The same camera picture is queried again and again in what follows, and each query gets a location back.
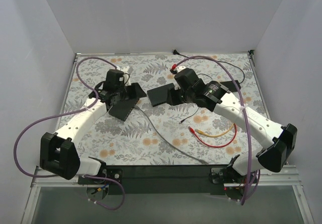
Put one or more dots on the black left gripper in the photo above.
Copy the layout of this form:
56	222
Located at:
123	97

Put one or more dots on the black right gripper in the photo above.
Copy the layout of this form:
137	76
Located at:
172	97

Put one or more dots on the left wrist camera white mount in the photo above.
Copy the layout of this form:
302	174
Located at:
126	76

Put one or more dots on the black network switch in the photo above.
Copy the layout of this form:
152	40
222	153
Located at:
158	96
122	109

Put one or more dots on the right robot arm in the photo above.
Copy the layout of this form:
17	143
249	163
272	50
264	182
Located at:
276	141

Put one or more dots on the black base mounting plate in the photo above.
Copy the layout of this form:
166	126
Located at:
175	179

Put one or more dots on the floral patterned table mat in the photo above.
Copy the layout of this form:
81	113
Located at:
161	135

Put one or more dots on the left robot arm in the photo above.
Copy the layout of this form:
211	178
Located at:
115	95

